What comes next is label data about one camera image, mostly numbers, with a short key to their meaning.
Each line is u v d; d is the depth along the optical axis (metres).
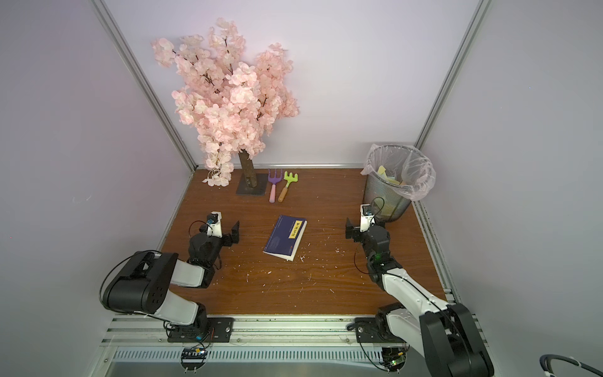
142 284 0.45
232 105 0.64
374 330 0.72
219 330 0.73
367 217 0.73
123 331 0.76
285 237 0.93
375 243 0.63
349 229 0.79
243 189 1.12
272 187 1.10
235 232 0.85
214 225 0.78
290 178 1.14
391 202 0.87
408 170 0.93
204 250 0.71
